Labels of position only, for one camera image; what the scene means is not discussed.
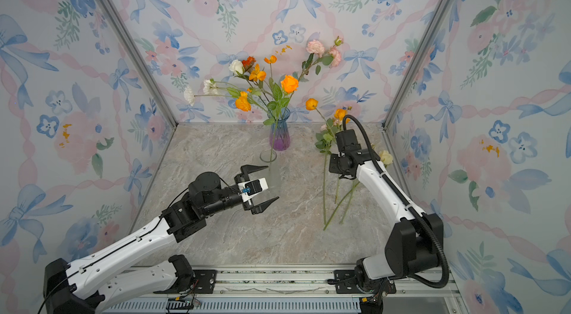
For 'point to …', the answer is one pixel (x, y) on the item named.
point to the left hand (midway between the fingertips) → (270, 177)
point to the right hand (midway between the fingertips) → (338, 163)
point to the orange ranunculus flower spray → (326, 141)
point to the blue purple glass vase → (279, 135)
